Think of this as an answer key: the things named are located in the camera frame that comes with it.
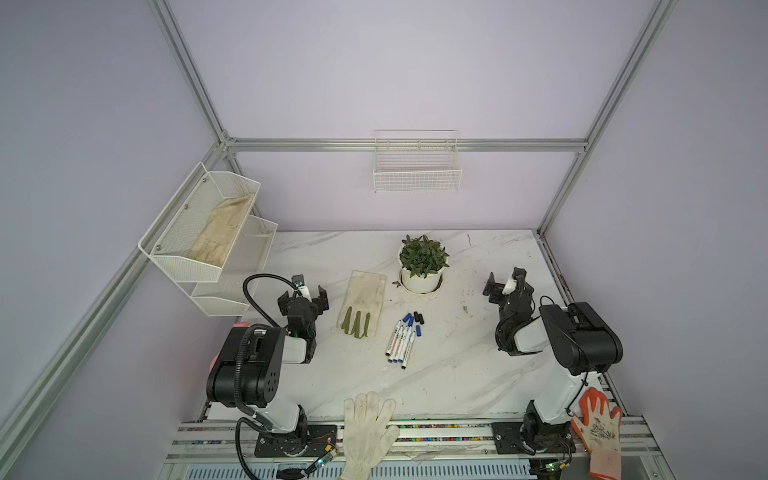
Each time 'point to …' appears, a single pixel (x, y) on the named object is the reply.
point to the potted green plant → (421, 263)
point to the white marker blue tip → (400, 345)
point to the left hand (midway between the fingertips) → (303, 290)
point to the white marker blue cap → (406, 339)
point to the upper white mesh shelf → (192, 237)
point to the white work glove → (367, 434)
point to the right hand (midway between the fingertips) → (505, 274)
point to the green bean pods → (356, 329)
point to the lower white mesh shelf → (225, 297)
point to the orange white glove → (600, 429)
